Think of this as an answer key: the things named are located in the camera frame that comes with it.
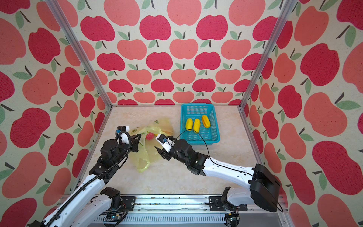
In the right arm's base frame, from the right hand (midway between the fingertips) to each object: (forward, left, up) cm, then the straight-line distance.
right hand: (160, 144), depth 73 cm
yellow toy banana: (+28, -14, -18) cm, 36 cm away
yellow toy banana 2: (+29, -19, -19) cm, 40 cm away
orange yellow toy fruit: (+32, -26, -18) cm, 45 cm away
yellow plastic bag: (-2, +8, -8) cm, 11 cm away
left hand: (+3, +11, 0) cm, 12 cm away
